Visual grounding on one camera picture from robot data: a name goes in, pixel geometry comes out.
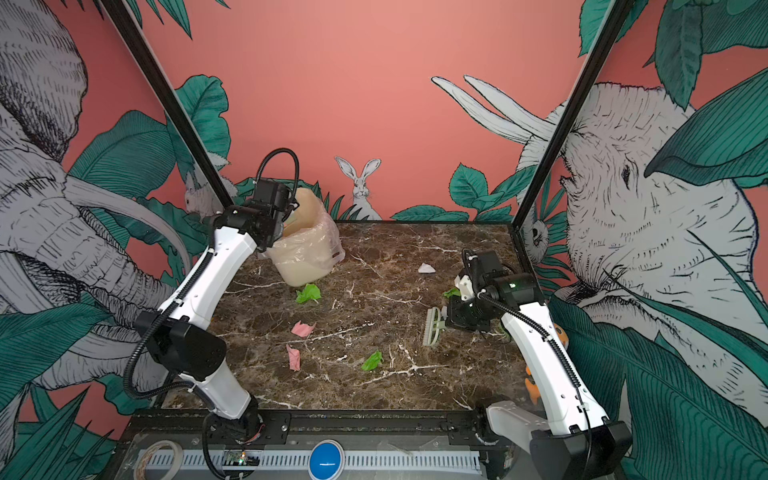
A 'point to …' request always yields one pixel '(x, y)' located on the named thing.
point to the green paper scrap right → (453, 291)
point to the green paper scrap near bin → (310, 292)
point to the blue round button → (326, 460)
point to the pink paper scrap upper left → (303, 330)
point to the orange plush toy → (530, 381)
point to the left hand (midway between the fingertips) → (248, 217)
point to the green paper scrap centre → (372, 362)
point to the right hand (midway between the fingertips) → (443, 318)
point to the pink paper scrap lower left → (294, 358)
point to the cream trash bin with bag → (310, 243)
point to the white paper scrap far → (426, 268)
